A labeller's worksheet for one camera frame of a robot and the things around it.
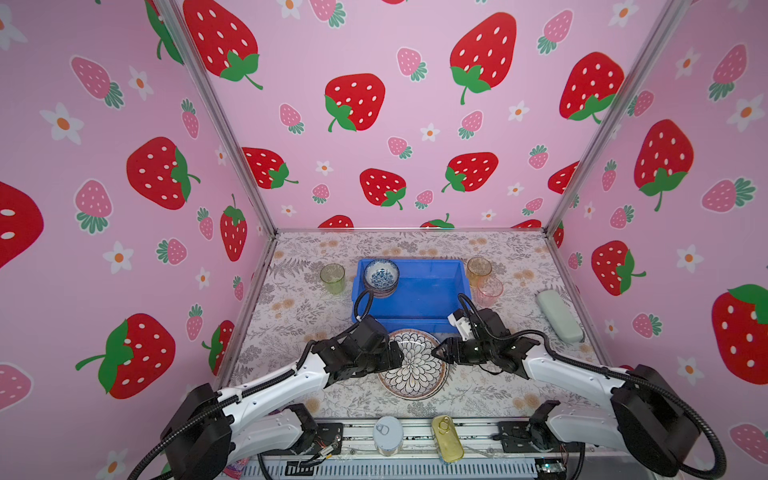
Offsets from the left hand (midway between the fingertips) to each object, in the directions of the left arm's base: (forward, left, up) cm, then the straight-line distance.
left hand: (396, 360), depth 79 cm
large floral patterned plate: (-1, -7, -7) cm, 10 cm away
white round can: (-17, +2, -3) cm, 18 cm away
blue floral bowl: (+29, +5, 0) cm, 30 cm away
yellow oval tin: (-18, -13, -3) cm, 22 cm away
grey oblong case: (+17, -52, -5) cm, 55 cm away
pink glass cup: (+27, -32, -6) cm, 42 cm away
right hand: (+2, -11, -1) cm, 11 cm away
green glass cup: (+34, +24, -8) cm, 43 cm away
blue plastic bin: (+26, -10, -6) cm, 29 cm away
